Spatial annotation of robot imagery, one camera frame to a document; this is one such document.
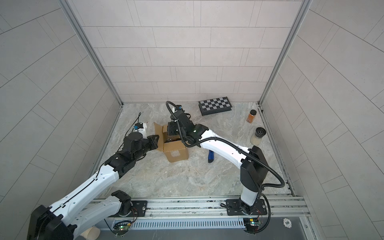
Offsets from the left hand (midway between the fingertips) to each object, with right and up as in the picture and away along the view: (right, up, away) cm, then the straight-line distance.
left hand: (163, 134), depth 78 cm
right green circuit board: (+43, -40, -10) cm, 60 cm away
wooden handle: (-25, -38, -17) cm, 49 cm away
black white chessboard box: (+31, +17, +34) cm, 49 cm away
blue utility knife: (+26, -15, +10) cm, 31 cm away
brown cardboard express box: (+5, -6, -1) cm, 8 cm away
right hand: (+2, +4, -1) cm, 5 cm away
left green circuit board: (-14, -38, -13) cm, 43 cm away
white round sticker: (+59, -39, -10) cm, 72 cm away
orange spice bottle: (+54, +9, +22) cm, 59 cm away
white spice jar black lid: (+55, 0, +9) cm, 56 cm away
